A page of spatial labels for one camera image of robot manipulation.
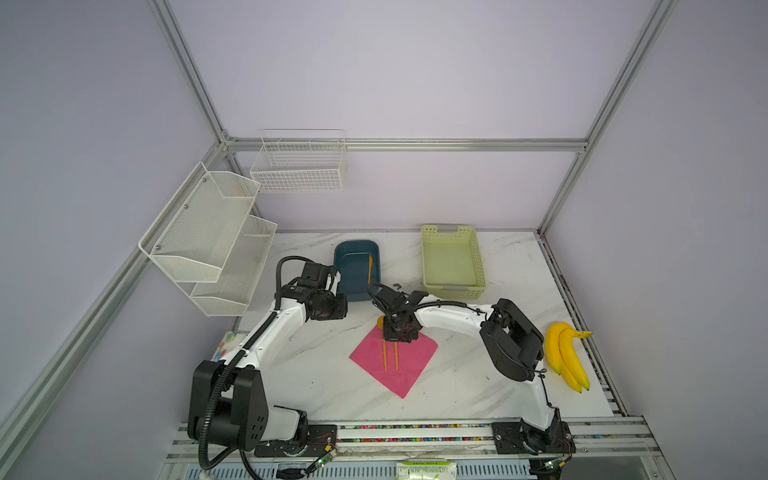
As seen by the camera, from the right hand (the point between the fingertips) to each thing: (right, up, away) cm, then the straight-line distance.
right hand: (388, 337), depth 91 cm
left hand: (-13, +9, -6) cm, 17 cm away
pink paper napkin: (+8, -5, -3) cm, 10 cm away
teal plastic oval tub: (-14, +24, +19) cm, 34 cm away
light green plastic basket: (+24, +23, +21) cm, 39 cm away
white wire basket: (-26, +57, +4) cm, 63 cm away
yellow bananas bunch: (+50, -3, -8) cm, 51 cm away
